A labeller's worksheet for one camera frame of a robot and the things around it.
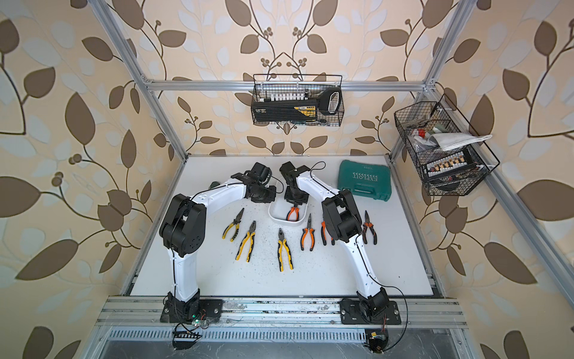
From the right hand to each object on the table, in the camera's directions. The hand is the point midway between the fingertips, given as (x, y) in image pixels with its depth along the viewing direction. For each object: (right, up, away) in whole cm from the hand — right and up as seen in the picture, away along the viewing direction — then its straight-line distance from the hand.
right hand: (295, 201), depth 103 cm
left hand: (-8, +2, -7) cm, 11 cm away
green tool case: (+33, +10, +2) cm, 34 cm away
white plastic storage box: (-8, -4, -4) cm, 9 cm away
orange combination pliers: (+12, -11, -10) cm, 19 cm away
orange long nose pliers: (+7, -13, -12) cm, 19 cm away
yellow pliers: (-26, -8, -6) cm, 28 cm away
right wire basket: (+47, +33, -18) cm, 60 cm away
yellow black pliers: (-5, -16, -14) cm, 22 cm away
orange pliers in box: (-2, -4, -4) cm, 6 cm away
